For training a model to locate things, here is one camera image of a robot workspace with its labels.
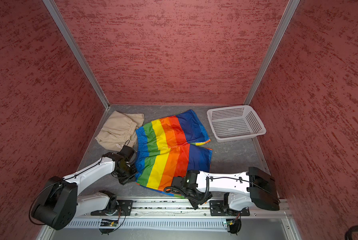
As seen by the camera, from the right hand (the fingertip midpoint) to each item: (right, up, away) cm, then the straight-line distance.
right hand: (204, 206), depth 70 cm
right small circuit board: (+12, -9, +1) cm, 15 cm away
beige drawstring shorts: (-55, +35, +33) cm, 73 cm away
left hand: (-37, +7, +12) cm, 39 cm away
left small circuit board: (-48, -10, +3) cm, 49 cm away
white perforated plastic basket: (+29, +39, +40) cm, 62 cm away
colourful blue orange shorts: (-21, +24, +25) cm, 40 cm away
